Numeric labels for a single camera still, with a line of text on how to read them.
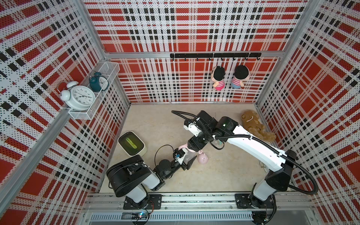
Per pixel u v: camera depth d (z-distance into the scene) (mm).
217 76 937
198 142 614
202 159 846
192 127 637
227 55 889
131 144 908
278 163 415
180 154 663
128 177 454
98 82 713
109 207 730
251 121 984
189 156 776
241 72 932
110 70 906
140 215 692
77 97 614
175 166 704
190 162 734
